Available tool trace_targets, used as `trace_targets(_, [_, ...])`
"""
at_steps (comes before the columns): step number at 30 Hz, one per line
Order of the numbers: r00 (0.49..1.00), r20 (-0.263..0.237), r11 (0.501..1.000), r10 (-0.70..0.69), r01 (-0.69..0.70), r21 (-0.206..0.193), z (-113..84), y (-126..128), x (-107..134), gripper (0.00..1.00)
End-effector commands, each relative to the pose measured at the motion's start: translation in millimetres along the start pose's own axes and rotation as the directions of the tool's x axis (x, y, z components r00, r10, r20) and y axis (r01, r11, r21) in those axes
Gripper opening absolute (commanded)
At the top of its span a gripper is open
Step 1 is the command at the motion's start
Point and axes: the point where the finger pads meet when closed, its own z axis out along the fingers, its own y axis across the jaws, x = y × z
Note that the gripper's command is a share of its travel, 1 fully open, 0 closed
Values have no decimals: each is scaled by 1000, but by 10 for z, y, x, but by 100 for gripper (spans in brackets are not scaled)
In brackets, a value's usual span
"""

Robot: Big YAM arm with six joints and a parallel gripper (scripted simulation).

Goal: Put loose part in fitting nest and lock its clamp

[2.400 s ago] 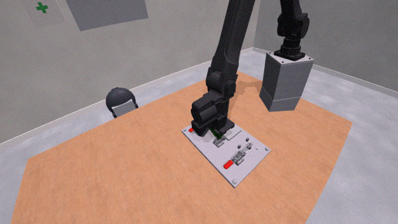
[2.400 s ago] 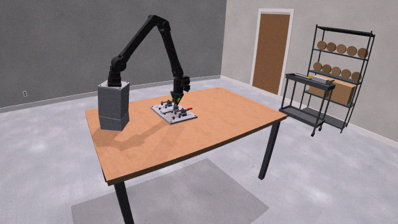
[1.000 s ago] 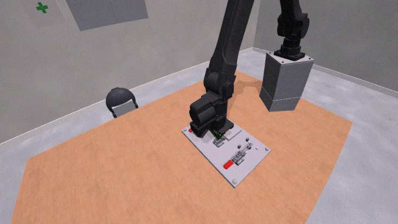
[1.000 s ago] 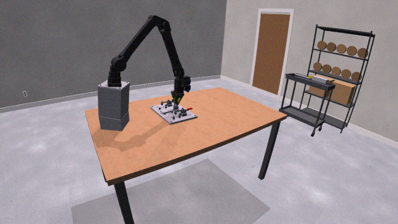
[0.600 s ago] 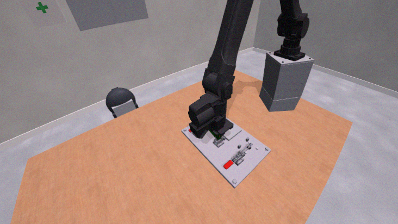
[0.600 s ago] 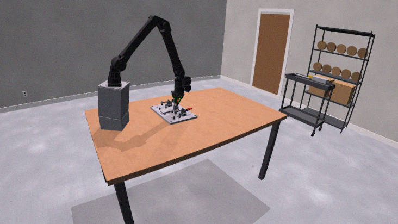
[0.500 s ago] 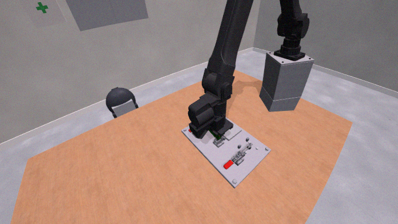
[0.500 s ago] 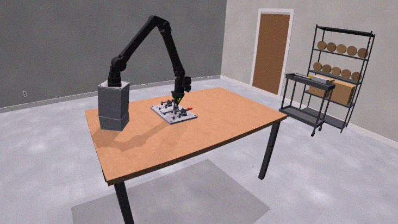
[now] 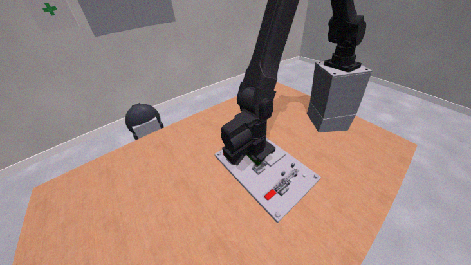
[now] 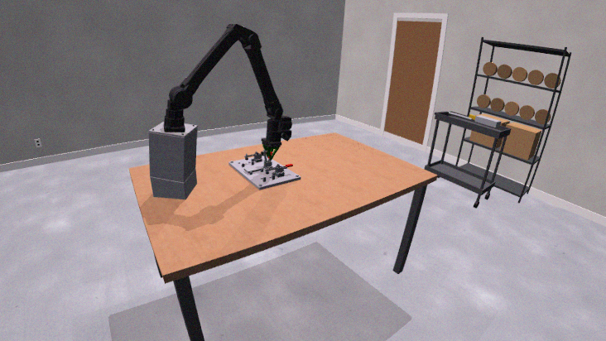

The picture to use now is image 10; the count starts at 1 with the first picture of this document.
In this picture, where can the white fixture plate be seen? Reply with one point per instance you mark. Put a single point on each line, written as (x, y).
(255, 177)

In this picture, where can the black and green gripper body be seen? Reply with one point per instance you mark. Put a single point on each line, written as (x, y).
(269, 141)

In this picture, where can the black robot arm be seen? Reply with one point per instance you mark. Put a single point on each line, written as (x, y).
(181, 96)

